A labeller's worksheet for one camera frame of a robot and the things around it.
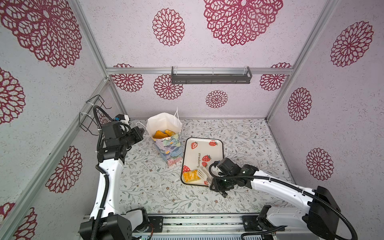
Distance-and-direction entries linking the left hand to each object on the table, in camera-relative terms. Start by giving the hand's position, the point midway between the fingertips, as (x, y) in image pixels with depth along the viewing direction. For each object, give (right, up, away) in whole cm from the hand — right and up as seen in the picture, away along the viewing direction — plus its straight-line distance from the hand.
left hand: (144, 132), depth 75 cm
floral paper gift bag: (+12, -9, +7) cm, 16 cm away
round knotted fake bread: (+10, 0, +20) cm, 23 cm away
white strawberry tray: (+28, -14, +25) cm, 40 cm away
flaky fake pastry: (+24, -25, +11) cm, 36 cm away
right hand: (+34, -28, +1) cm, 44 cm away
